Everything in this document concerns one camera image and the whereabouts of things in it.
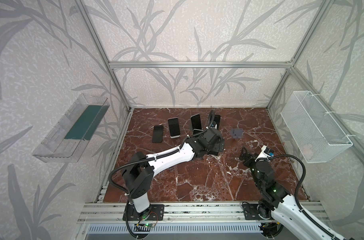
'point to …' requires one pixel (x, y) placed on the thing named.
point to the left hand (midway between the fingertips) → (218, 137)
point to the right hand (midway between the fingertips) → (247, 146)
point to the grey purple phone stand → (237, 133)
